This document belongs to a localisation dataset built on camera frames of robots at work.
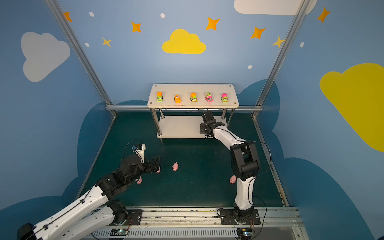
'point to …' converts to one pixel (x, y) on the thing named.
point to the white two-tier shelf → (170, 124)
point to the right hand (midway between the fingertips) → (206, 126)
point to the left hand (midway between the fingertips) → (156, 158)
